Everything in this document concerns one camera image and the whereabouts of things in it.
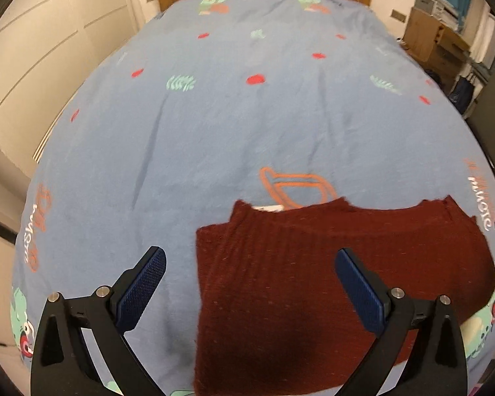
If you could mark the dark red knit sweater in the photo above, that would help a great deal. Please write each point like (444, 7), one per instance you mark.
(275, 320)

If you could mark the wooden desk cabinet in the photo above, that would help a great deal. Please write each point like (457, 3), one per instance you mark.
(435, 47)

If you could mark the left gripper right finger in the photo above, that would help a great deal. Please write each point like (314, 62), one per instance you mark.
(436, 365)

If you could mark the white wardrobe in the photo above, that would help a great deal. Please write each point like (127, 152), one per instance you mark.
(47, 49)

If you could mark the blue dinosaur print bedspread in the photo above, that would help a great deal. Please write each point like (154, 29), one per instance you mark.
(281, 104)

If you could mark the grey storage boxes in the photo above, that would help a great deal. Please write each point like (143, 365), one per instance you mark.
(442, 10)

